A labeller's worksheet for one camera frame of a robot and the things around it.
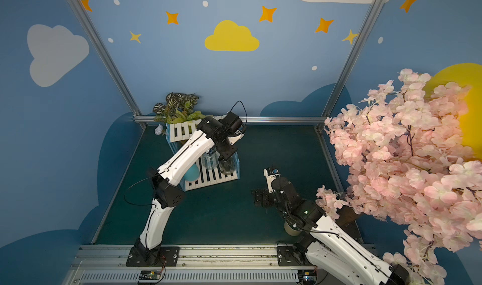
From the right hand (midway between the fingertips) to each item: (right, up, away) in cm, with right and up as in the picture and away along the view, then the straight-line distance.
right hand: (263, 186), depth 77 cm
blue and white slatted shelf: (-37, +22, +3) cm, 43 cm away
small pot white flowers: (+11, -17, -2) cm, 20 cm away
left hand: (-16, +16, +6) cm, 23 cm away
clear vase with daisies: (-39, +31, +11) cm, 51 cm away
